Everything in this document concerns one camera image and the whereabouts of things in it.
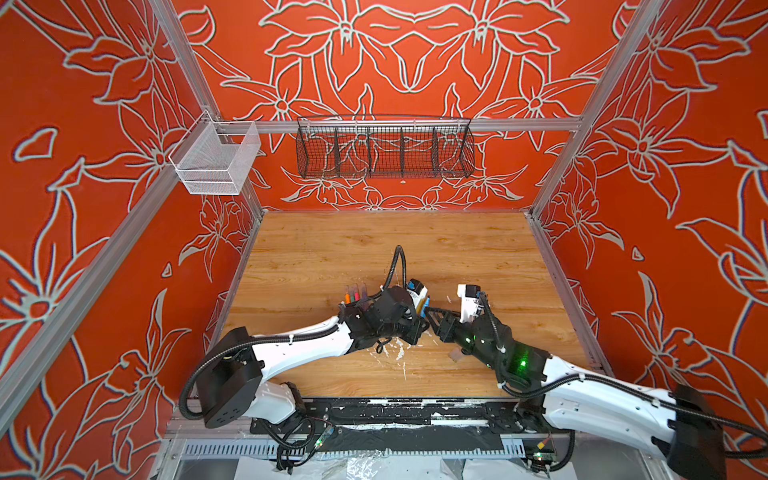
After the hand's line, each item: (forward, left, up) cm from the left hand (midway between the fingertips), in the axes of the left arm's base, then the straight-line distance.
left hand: (429, 323), depth 76 cm
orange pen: (+13, +25, -13) cm, 30 cm away
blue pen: (+1, +2, +4) cm, 4 cm away
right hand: (+1, +2, +5) cm, 5 cm away
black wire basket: (+53, +14, +18) cm, 58 cm away
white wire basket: (+38, +68, +20) cm, 80 cm away
